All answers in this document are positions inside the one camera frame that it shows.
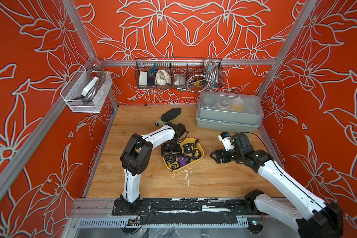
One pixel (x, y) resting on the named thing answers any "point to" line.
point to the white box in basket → (143, 78)
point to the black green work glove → (168, 116)
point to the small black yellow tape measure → (189, 154)
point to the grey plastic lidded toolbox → (229, 112)
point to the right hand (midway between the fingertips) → (214, 153)
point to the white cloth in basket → (162, 78)
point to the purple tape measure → (184, 160)
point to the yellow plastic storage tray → (197, 146)
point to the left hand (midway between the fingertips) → (173, 155)
